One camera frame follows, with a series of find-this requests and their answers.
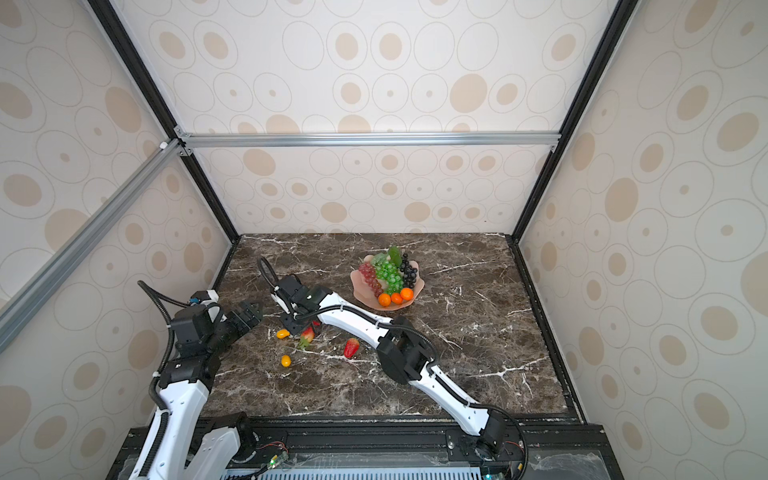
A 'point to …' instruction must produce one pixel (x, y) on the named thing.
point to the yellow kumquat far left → (282, 334)
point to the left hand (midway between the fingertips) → (258, 304)
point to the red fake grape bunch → (367, 269)
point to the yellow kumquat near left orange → (286, 360)
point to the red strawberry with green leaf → (306, 337)
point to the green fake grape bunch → (389, 269)
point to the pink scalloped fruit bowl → (367, 297)
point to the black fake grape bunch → (409, 273)
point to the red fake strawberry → (351, 347)
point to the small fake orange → (384, 299)
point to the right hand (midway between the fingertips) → (292, 320)
